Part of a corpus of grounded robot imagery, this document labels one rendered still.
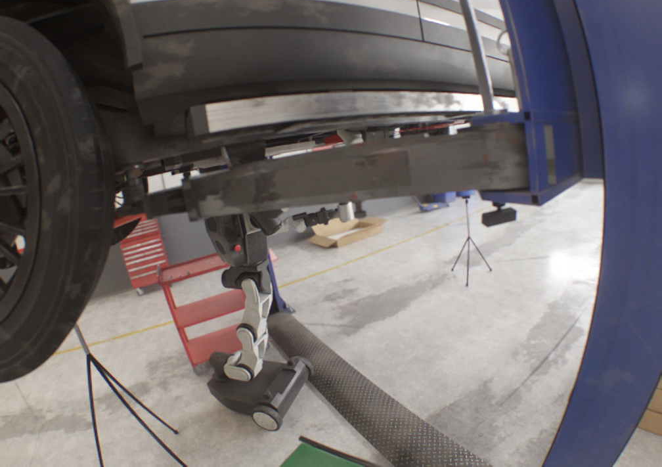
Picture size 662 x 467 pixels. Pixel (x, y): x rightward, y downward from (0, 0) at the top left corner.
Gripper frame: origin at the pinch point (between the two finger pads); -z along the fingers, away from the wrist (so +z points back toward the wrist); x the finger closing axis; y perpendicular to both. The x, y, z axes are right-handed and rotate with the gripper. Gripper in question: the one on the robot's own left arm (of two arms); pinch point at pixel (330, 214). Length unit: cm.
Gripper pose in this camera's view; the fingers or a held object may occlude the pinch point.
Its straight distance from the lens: 215.5
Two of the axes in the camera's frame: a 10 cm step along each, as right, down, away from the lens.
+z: -9.1, 2.5, -3.2
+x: -1.9, -9.6, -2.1
